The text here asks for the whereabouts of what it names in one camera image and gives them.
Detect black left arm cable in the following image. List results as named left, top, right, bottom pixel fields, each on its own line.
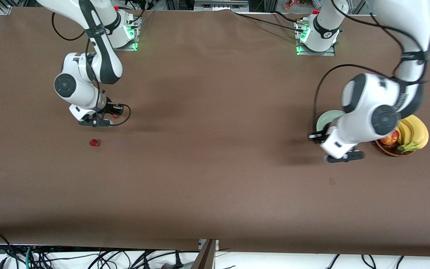
left=312, top=0, right=430, bottom=133

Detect woven wicker basket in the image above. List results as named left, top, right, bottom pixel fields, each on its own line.
left=371, top=138, right=419, bottom=157

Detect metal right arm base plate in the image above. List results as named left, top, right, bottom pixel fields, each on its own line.
left=110, top=15, right=141, bottom=52

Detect red apple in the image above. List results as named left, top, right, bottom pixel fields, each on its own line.
left=380, top=129, right=401, bottom=146

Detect pale green round plate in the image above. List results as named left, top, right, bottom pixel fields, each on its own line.
left=316, top=110, right=347, bottom=132

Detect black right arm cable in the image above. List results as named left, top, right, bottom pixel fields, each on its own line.
left=51, top=11, right=131, bottom=127

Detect dark table support beam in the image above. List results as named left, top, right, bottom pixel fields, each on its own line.
left=191, top=239, right=217, bottom=269

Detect paper table cover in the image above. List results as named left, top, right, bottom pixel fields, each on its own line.
left=0, top=7, right=430, bottom=258

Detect yellow banana bunch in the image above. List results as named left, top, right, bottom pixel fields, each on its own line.
left=395, top=114, right=429, bottom=154

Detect black floor cable bundle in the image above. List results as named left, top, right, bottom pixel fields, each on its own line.
left=0, top=227, right=200, bottom=269

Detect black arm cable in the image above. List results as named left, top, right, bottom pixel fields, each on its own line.
left=312, top=0, right=430, bottom=133
left=51, top=11, right=131, bottom=127

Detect black cable on table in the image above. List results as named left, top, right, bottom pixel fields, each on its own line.
left=234, top=11, right=305, bottom=33

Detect white metal bracket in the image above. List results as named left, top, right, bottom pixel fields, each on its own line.
left=198, top=239, right=219, bottom=252

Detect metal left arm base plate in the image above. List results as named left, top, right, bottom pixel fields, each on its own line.
left=296, top=21, right=336, bottom=56

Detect grey device behind table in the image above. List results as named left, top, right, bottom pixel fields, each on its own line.
left=194, top=0, right=249, bottom=11

